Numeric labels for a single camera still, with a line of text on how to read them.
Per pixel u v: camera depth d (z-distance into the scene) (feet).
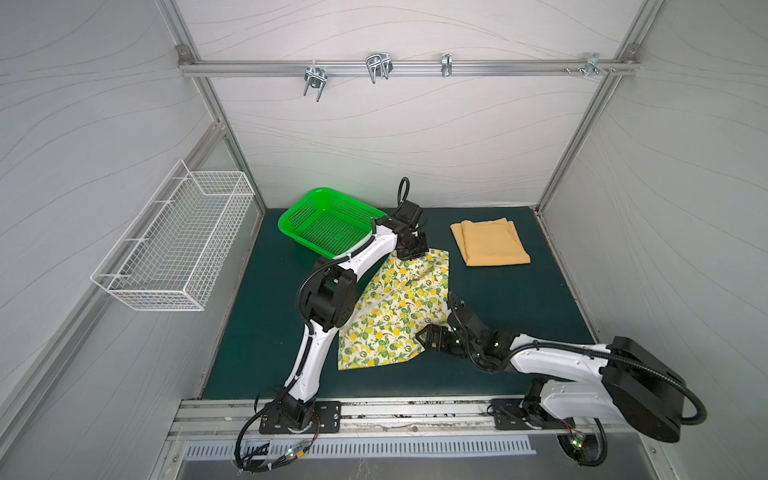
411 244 2.73
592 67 2.52
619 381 1.41
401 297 3.05
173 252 2.26
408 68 2.64
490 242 3.52
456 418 2.46
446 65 2.57
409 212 2.57
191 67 2.51
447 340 2.46
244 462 2.21
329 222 3.78
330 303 1.87
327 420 2.41
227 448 2.30
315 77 2.61
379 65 2.51
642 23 2.41
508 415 2.32
